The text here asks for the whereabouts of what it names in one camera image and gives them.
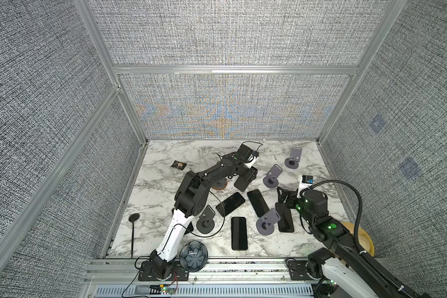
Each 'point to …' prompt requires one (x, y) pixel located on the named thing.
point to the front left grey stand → (205, 223)
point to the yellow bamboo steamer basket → (365, 241)
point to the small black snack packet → (178, 165)
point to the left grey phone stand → (133, 218)
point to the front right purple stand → (265, 225)
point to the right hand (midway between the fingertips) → (287, 184)
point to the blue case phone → (257, 202)
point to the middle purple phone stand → (270, 180)
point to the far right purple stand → (292, 162)
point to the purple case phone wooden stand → (241, 184)
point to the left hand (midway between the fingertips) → (253, 172)
